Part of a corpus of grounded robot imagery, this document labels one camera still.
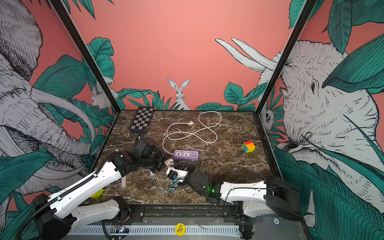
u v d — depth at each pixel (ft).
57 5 2.25
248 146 3.13
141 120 3.62
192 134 3.50
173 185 2.72
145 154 1.88
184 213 2.49
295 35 2.56
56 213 1.27
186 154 3.05
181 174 2.05
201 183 1.76
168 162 2.35
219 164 3.04
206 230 2.30
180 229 2.30
